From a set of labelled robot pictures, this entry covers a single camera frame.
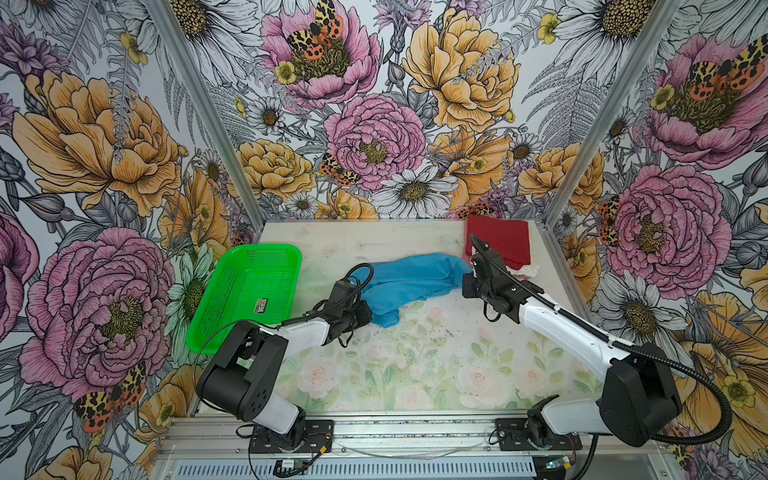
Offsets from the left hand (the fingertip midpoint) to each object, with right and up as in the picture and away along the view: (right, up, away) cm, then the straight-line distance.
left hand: (370, 320), depth 93 cm
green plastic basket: (-40, +10, +9) cm, 43 cm away
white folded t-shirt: (+53, +14, +9) cm, 56 cm away
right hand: (+29, +11, -6) cm, 32 cm away
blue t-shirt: (+6, +10, +4) cm, 13 cm away
